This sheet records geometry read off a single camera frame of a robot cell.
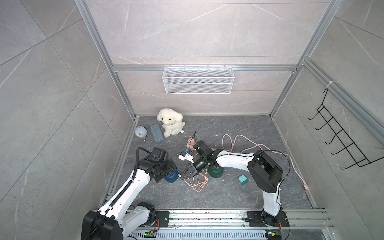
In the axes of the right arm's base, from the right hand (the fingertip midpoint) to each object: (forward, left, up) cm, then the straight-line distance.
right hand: (184, 178), depth 77 cm
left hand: (+7, +7, -1) cm, 10 cm away
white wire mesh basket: (+60, -9, +20) cm, 64 cm away
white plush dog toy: (+36, +9, +3) cm, 37 cm away
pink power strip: (+30, -34, -10) cm, 46 cm away
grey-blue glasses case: (+35, +21, -6) cm, 41 cm away
